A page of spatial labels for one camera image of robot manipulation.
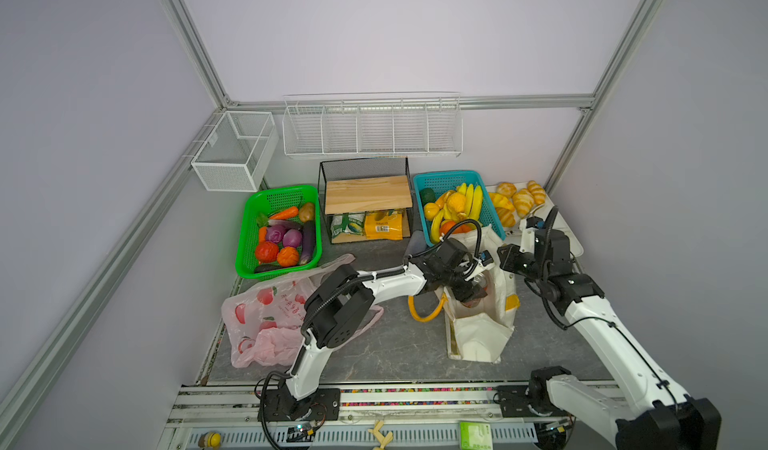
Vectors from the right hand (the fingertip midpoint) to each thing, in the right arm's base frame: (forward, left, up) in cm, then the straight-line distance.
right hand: (502, 250), depth 80 cm
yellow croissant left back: (+34, -11, -16) cm, 39 cm away
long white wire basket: (+48, +21, +9) cm, 53 cm away
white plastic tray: (+1, -5, +13) cm, 14 cm away
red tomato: (+8, +71, -12) cm, 73 cm away
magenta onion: (+14, +64, -12) cm, 67 cm away
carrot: (+28, +69, -15) cm, 76 cm away
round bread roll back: (+41, -15, -16) cm, 46 cm away
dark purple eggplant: (+16, +59, -13) cm, 63 cm away
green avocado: (+35, +17, -14) cm, 42 cm away
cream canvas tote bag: (-19, +9, -8) cm, 22 cm away
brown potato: (+27, +63, -14) cm, 69 cm away
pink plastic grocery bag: (-12, +68, -17) cm, 72 cm away
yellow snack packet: (+19, +33, -11) cm, 40 cm away
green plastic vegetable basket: (+24, +81, -13) cm, 86 cm away
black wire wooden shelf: (+23, +39, -3) cm, 45 cm away
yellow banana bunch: (+29, +1, -12) cm, 31 cm away
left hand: (-5, +5, -11) cm, 13 cm away
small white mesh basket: (+38, +84, +5) cm, 92 cm away
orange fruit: (+19, +12, -12) cm, 25 cm away
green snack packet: (+21, +46, -13) cm, 52 cm away
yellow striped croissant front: (+23, -10, -14) cm, 29 cm away
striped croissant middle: (+35, -20, -17) cm, 43 cm away
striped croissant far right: (+40, -27, -17) cm, 51 cm away
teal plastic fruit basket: (+41, +11, -12) cm, 44 cm away
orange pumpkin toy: (+7, +64, -13) cm, 66 cm away
